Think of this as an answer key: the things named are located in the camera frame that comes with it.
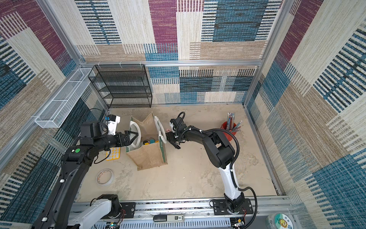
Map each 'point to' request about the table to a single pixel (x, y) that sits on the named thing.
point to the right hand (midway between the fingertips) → (172, 138)
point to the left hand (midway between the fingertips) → (132, 134)
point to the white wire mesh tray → (56, 111)
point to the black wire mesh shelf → (122, 86)
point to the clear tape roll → (105, 177)
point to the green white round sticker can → (279, 220)
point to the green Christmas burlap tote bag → (148, 150)
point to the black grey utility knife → (175, 144)
